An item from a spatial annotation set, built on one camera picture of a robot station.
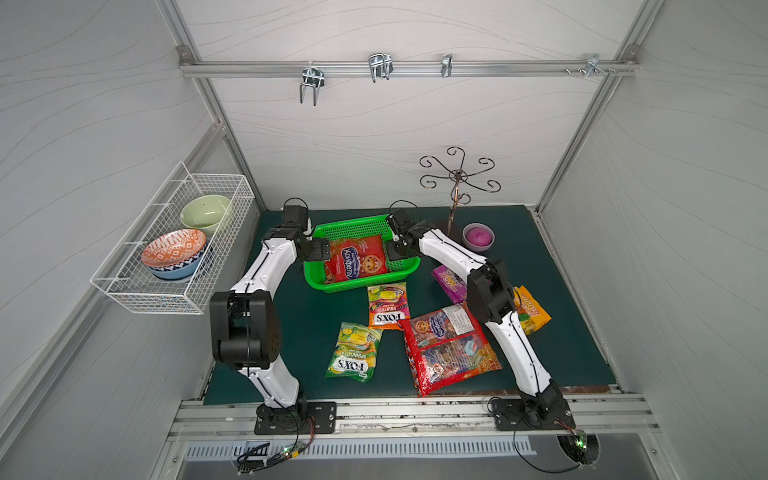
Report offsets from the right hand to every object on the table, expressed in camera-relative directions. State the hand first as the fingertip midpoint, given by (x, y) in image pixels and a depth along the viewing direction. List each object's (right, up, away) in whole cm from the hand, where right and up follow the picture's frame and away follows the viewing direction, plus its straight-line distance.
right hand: (393, 249), depth 102 cm
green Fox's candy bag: (-11, -28, -20) cm, 36 cm away
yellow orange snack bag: (+40, -19, -16) cm, 47 cm away
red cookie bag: (-14, -3, -1) cm, 14 cm away
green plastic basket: (-27, -8, -1) cm, 28 cm away
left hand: (-25, 0, -11) cm, 28 cm away
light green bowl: (-48, +11, -29) cm, 57 cm away
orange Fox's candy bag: (-2, -17, -11) cm, 20 cm away
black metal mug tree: (+19, +22, -16) cm, 33 cm away
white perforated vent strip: (-5, -47, -32) cm, 57 cm away
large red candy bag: (+15, -26, -20) cm, 36 cm away
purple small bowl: (+30, +4, +2) cm, 31 cm away
